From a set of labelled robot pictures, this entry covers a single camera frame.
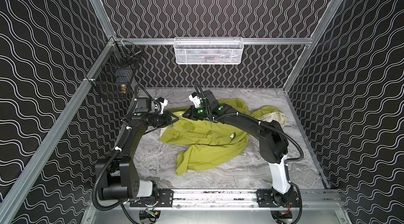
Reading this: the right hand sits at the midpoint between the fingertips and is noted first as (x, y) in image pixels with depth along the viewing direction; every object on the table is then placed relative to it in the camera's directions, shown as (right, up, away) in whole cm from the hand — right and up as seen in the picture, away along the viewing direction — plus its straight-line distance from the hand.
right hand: (182, 116), depth 85 cm
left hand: (0, -1, -3) cm, 4 cm away
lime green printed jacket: (+10, -14, +5) cm, 18 cm away
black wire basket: (-40, +24, +7) cm, 47 cm away
